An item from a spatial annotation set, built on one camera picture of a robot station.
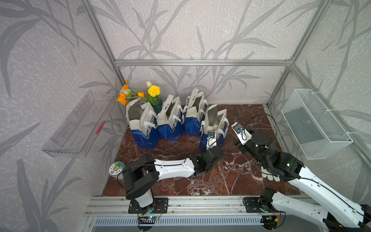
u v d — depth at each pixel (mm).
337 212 398
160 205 729
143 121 806
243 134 532
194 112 865
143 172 501
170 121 813
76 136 680
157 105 968
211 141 682
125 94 909
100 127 678
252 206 737
